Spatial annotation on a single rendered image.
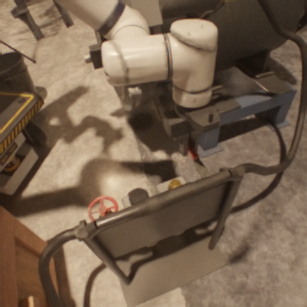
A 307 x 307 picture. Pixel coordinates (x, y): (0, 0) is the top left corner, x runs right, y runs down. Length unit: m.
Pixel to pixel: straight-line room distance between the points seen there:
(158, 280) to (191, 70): 0.78
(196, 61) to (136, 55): 0.11
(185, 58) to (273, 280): 0.88
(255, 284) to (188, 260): 0.27
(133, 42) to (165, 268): 0.82
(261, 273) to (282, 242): 0.17
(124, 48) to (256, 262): 0.91
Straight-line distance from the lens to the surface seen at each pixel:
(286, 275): 1.09
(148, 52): 0.44
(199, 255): 1.02
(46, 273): 0.72
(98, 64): 1.19
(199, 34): 0.44
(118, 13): 0.55
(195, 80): 0.47
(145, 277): 1.00
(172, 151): 1.28
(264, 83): 1.38
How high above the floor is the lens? 0.98
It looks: 50 degrees down
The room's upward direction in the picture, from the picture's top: 7 degrees counter-clockwise
